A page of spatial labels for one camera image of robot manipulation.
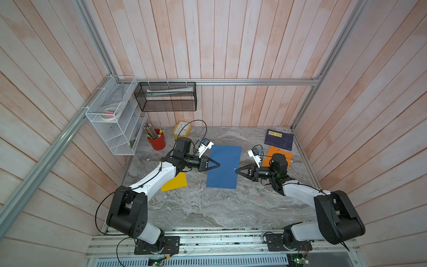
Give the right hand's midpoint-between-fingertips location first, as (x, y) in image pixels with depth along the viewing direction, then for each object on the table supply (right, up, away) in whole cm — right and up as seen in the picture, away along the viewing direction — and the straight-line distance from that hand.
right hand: (237, 172), depth 78 cm
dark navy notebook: (+36, +17, +36) cm, 53 cm away
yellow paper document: (-31, -8, +15) cm, 35 cm away
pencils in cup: (-50, +20, +22) cm, 58 cm away
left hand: (-10, +2, -3) cm, 10 cm away
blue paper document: (-6, -2, -2) cm, 7 cm away
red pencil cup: (-45, +14, +24) cm, 53 cm away
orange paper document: (+29, +9, +30) cm, 43 cm away
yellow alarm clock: (-33, +24, +40) cm, 57 cm away
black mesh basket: (-41, +44, +26) cm, 66 cm away
